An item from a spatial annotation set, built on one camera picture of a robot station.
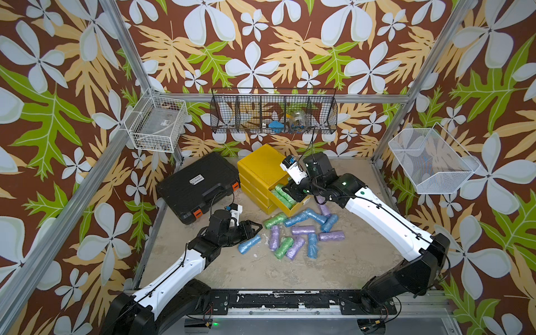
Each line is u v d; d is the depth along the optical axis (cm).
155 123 86
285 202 81
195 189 100
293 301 75
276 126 94
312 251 84
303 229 90
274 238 89
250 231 71
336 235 89
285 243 86
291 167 64
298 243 86
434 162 81
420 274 41
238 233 71
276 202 83
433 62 80
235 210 76
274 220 94
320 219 93
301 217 94
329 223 92
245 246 86
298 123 96
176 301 58
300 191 65
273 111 99
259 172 85
